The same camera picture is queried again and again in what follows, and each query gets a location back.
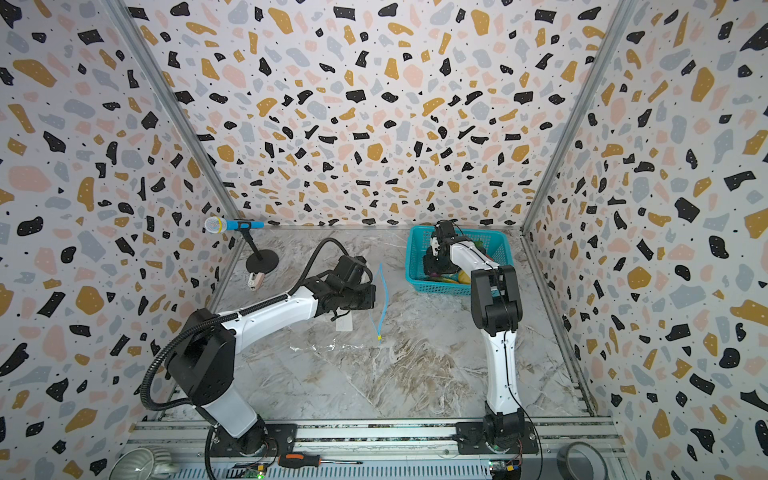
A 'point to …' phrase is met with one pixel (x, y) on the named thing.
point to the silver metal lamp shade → (138, 463)
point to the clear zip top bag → (358, 327)
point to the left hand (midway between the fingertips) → (379, 293)
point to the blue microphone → (217, 225)
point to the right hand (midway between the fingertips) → (429, 261)
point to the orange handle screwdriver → (307, 460)
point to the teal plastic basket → (418, 240)
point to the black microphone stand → (261, 262)
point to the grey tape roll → (594, 456)
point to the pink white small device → (256, 280)
